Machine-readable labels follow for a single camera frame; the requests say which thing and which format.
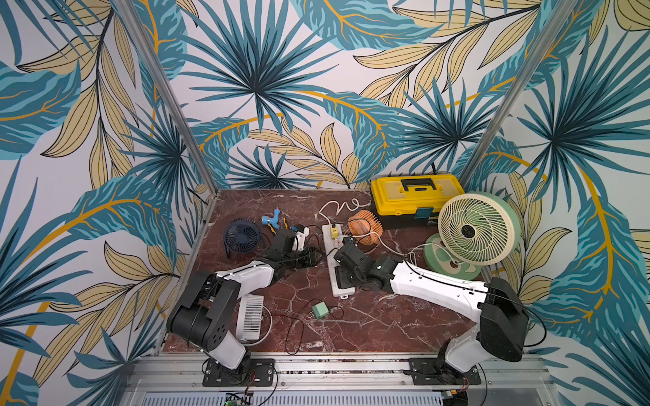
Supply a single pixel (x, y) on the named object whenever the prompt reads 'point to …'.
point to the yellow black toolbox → (412, 201)
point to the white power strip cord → (338, 209)
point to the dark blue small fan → (242, 237)
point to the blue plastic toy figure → (274, 220)
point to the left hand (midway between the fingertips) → (321, 257)
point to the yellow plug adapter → (334, 233)
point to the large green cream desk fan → (475, 229)
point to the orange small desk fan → (365, 227)
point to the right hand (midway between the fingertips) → (342, 273)
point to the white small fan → (250, 317)
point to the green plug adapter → (320, 309)
